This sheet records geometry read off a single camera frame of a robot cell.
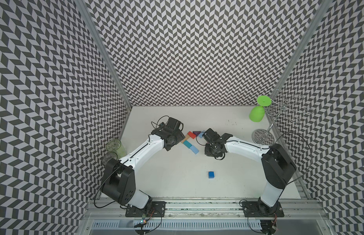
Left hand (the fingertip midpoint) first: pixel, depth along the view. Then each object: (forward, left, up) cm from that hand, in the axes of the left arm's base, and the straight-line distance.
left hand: (177, 140), depth 86 cm
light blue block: (+1, -10, -14) cm, 17 cm away
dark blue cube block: (-17, -20, -10) cm, 28 cm away
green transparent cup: (-1, +39, -5) cm, 39 cm away
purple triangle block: (+10, -12, -7) cm, 17 cm away
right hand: (-6, -19, -8) cm, 22 cm away
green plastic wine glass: (+10, -46, +12) cm, 49 cm away
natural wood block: (+9, -5, -10) cm, 15 cm away
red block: (+11, -8, -12) cm, 18 cm away
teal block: (+5, -6, -13) cm, 15 cm away
